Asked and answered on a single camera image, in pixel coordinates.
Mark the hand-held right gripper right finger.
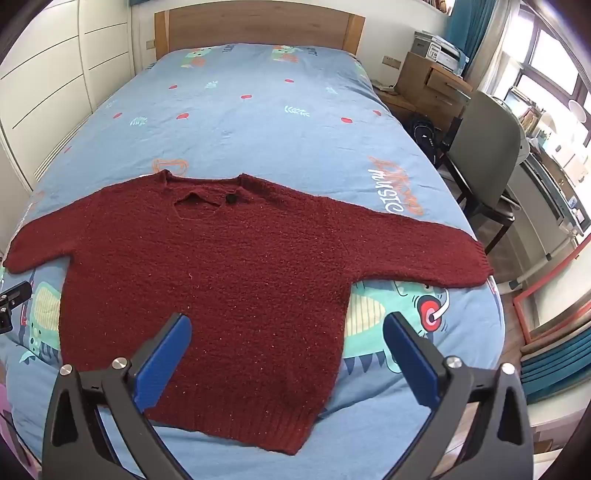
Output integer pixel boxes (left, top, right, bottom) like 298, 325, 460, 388
382, 311, 536, 480

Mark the white printer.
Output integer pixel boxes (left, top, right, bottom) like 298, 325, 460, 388
412, 30, 469, 72

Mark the black bag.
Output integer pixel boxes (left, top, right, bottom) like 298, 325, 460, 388
403, 114, 451, 164

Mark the blue printed bed sheet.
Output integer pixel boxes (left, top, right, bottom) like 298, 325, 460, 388
0, 44, 504, 480

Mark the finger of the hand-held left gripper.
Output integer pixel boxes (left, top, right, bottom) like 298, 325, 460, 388
0, 281, 33, 335

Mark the teal slatted object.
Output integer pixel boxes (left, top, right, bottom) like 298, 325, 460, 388
521, 323, 591, 407

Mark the wooden drawer cabinet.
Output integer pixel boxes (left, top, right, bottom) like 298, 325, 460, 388
374, 51, 474, 134

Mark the dark red knit sweater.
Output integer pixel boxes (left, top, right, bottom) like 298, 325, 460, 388
2, 169, 494, 455

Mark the cluttered white desk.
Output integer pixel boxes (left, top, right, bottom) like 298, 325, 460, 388
503, 88, 591, 287

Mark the grey chair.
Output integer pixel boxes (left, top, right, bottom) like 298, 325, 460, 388
434, 90, 525, 252

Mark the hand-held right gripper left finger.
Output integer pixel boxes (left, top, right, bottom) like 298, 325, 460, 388
41, 313, 204, 480

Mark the teal curtain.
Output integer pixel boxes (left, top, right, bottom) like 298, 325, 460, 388
445, 0, 495, 79

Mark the wooden headboard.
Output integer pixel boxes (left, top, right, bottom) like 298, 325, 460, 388
154, 8, 365, 61

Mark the red framed board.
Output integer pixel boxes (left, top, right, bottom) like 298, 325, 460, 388
512, 258, 591, 343

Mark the window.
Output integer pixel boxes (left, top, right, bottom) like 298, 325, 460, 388
489, 14, 591, 139

